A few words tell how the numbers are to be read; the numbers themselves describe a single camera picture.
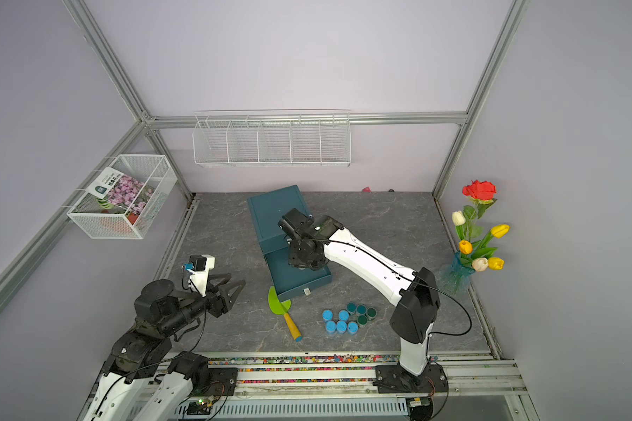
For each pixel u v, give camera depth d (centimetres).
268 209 87
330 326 81
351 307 85
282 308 87
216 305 59
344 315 84
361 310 85
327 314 85
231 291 62
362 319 83
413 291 46
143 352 47
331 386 74
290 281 80
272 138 99
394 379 74
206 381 71
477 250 74
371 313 83
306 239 54
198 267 57
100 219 74
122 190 74
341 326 81
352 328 81
